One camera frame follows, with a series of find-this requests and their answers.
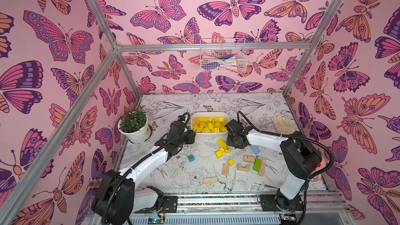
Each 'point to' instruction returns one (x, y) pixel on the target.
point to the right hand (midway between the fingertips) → (230, 141)
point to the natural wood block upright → (225, 169)
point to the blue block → (254, 148)
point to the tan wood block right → (262, 169)
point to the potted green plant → (134, 124)
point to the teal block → (191, 158)
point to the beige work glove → (284, 125)
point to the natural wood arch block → (246, 169)
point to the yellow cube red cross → (227, 150)
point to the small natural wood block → (249, 159)
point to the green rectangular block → (257, 165)
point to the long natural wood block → (210, 179)
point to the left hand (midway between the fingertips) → (194, 132)
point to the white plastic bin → (200, 137)
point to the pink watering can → (322, 164)
